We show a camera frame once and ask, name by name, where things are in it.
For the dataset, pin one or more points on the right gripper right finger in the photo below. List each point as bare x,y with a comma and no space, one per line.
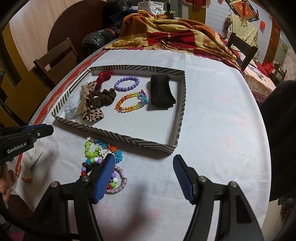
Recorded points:
186,177

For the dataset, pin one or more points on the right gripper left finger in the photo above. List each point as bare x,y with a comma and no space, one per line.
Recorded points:
102,177

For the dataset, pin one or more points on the white fluffy scrunchie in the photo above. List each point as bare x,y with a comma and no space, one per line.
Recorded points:
71,105

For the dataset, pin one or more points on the leopard print ribbon bow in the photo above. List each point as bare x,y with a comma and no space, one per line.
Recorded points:
86,110

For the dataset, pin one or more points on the brown fabric scrunchie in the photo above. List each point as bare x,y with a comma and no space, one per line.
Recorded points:
97,99

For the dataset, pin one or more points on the black cloth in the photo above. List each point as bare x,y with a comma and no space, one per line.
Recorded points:
161,96

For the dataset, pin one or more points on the red satin bow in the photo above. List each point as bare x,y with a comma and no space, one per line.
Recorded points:
102,77

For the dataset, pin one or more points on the person left hand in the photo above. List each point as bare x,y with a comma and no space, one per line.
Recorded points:
7,181

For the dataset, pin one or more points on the white table cover sheet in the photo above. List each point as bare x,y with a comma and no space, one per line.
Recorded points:
215,125

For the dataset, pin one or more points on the striped black white tray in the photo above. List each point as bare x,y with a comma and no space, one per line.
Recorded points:
120,108

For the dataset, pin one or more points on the dark wooden chair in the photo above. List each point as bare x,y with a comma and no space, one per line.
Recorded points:
57,63

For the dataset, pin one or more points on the black plastic bag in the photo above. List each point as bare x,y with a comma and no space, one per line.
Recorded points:
96,40

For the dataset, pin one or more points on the wooden chair at right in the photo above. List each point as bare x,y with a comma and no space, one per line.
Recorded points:
242,46

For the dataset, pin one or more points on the red yellow blanket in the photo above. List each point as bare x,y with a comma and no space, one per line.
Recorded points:
145,31

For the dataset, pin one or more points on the red framed wall decoration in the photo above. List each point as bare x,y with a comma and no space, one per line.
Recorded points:
243,9

